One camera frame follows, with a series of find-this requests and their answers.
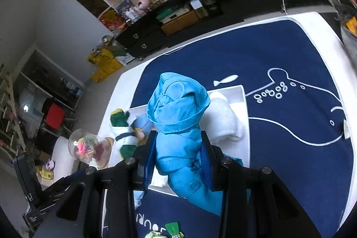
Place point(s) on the stack of green books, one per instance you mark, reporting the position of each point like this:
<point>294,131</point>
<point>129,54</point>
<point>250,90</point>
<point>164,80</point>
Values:
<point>171,14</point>

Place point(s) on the white green fuzzy sock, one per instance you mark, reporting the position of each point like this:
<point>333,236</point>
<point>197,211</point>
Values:
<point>124,134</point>

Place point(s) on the red yellow gift box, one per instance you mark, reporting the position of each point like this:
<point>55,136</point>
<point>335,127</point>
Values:
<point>111,19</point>

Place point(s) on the small white box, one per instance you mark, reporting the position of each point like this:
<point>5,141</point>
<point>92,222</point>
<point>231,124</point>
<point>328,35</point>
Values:
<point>196,5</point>

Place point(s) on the glass dome with flowers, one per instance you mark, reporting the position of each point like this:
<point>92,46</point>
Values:
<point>83,148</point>

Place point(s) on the glass bowl of snacks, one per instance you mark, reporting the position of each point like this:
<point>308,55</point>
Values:
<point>345,20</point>

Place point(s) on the pink piggy bank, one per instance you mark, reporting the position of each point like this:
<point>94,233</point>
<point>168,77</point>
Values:
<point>144,3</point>

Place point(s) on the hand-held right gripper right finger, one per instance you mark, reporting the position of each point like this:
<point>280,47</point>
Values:
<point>207,165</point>

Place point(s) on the white plush toy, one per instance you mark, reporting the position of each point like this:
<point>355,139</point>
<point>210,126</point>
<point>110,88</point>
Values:
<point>226,121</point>

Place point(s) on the light blue cloth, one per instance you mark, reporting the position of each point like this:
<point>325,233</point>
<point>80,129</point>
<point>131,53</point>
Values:
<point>140,123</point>

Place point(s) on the white cardboard box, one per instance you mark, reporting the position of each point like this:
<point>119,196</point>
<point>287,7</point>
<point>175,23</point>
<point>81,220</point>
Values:
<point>231,93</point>

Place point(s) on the green hair bow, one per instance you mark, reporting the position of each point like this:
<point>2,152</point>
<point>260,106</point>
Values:
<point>174,229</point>

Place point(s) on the white cushion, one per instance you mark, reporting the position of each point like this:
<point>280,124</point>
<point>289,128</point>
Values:
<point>65,160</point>

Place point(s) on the stack of yellow crates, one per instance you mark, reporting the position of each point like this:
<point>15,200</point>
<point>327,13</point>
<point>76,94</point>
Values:
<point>106,65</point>

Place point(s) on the teal blue garment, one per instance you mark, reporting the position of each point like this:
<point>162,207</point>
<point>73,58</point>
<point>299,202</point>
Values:
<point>175,112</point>

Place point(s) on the blue toy box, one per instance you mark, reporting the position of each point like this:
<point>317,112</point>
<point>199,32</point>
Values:
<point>127,8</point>

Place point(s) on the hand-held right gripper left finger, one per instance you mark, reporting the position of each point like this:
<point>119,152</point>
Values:
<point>147,162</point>

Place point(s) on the red chair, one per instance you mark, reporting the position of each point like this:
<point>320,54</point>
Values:
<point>55,116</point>

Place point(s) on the wooden box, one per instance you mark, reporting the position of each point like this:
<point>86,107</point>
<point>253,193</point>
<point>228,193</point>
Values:
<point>180,22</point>

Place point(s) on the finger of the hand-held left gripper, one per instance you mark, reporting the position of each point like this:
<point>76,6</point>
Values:
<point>67,180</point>

